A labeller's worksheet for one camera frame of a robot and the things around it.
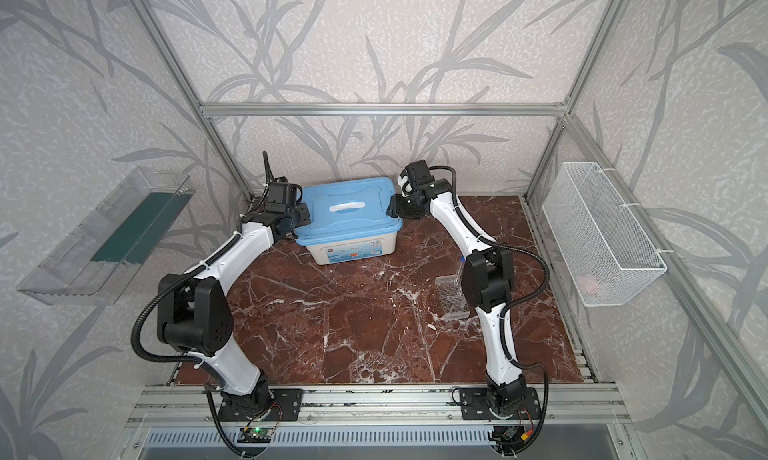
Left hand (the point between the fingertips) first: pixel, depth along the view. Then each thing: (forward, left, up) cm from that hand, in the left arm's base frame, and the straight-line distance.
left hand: (306, 202), depth 92 cm
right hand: (+1, -27, -2) cm, 28 cm away
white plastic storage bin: (-9, -14, -12) cm, 21 cm away
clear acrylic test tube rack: (-22, -46, -18) cm, 54 cm away
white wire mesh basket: (-29, -72, +17) cm, 79 cm away
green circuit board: (-58, +5, -20) cm, 61 cm away
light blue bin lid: (0, -13, -3) cm, 13 cm away
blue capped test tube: (-29, -43, +16) cm, 54 cm away
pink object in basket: (-28, -77, +3) cm, 82 cm away
